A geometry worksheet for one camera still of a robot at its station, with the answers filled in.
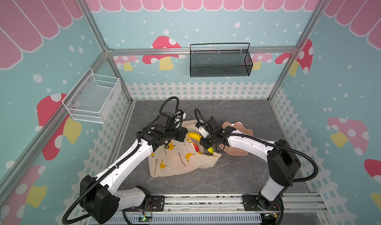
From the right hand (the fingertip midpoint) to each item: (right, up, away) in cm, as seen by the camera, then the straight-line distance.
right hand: (202, 141), depth 88 cm
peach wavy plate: (+26, +7, +11) cm, 29 cm away
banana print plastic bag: (-12, -6, -10) cm, 17 cm away
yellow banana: (+5, -4, -6) cm, 9 cm away
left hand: (-9, +6, -10) cm, 14 cm away
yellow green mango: (-4, +4, -3) cm, 6 cm away
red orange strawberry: (-3, -4, +4) cm, 7 cm away
